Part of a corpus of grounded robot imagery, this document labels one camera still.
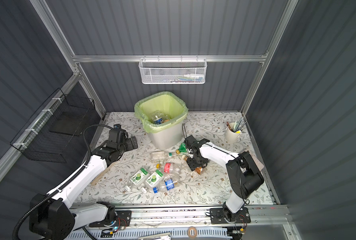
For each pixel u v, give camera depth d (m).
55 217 0.40
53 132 0.72
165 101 0.96
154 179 0.83
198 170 0.84
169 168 0.86
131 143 0.75
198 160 0.75
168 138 0.89
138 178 0.83
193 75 0.91
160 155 0.96
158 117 0.94
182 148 0.99
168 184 0.79
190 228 0.71
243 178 0.47
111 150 0.59
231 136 0.97
